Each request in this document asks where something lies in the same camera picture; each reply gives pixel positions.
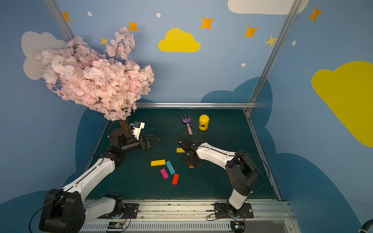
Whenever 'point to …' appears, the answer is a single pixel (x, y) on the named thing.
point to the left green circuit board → (116, 224)
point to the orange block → (192, 167)
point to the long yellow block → (158, 162)
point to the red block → (176, 179)
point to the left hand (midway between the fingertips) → (156, 136)
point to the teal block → (171, 169)
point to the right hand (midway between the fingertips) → (191, 161)
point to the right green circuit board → (237, 226)
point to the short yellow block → (180, 150)
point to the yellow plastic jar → (203, 121)
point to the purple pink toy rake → (187, 121)
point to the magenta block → (164, 173)
